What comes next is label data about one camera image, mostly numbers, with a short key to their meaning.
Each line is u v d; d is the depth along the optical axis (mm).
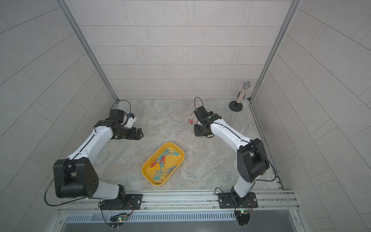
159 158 846
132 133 739
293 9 717
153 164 826
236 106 1117
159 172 791
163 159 846
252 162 449
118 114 669
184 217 1051
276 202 711
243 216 685
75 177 409
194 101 1154
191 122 1028
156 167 808
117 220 654
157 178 772
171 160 866
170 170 804
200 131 758
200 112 679
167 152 875
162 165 823
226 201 709
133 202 706
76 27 773
